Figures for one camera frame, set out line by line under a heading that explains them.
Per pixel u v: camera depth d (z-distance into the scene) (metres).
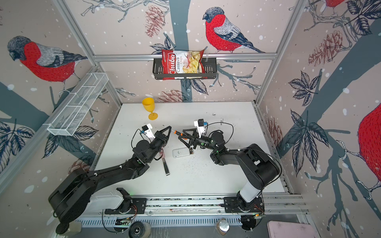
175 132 0.77
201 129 0.72
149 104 1.00
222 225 0.59
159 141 0.71
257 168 0.46
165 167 0.86
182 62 0.88
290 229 0.65
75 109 0.76
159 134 0.71
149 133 0.73
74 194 0.42
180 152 0.92
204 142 0.73
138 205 0.73
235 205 0.73
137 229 0.59
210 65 0.95
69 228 0.61
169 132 0.76
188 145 0.71
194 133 0.78
